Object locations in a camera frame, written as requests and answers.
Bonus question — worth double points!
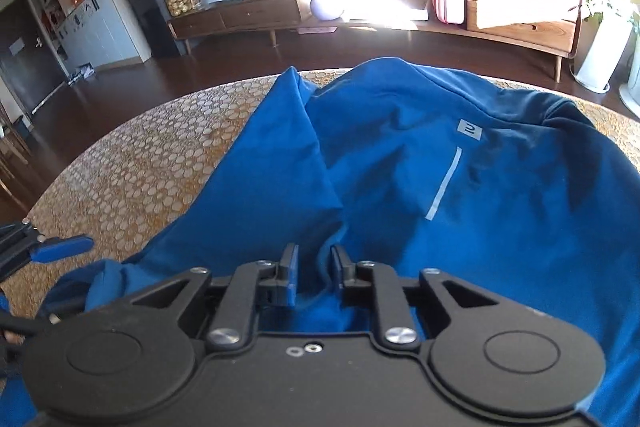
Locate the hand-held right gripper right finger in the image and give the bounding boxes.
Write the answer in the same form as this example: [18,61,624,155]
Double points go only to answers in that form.
[330,244,502,353]

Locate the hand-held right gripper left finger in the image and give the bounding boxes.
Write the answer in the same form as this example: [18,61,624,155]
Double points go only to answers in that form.
[130,243,300,353]

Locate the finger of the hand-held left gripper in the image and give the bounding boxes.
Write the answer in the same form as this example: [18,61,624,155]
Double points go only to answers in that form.
[0,298,88,336]
[0,218,95,283]

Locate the blue long-sleeve shirt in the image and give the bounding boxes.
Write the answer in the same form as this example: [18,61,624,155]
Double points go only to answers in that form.
[0,57,640,427]

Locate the wooden chair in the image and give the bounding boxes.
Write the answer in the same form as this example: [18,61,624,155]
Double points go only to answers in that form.
[0,104,33,208]

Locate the gold lace tablecloth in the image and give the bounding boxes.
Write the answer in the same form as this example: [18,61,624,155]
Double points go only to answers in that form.
[10,67,640,323]

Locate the white slippers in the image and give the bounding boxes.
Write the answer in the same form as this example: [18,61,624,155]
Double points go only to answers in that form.
[67,64,96,86]

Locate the white sideboard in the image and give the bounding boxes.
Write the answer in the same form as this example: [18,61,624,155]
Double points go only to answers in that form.
[27,0,143,70]

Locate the black cabinet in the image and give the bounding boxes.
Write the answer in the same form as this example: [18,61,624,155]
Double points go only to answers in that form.
[118,0,188,58]

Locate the wooden tv cabinet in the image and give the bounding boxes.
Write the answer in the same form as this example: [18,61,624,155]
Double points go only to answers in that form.
[167,0,583,82]

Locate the pink case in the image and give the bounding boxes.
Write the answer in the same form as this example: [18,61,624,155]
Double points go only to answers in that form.
[432,0,466,25]

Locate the tall potted plant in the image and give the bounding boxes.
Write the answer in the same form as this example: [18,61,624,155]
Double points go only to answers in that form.
[520,0,640,94]

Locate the white tower air conditioner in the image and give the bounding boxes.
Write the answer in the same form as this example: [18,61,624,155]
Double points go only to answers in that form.
[619,47,640,110]

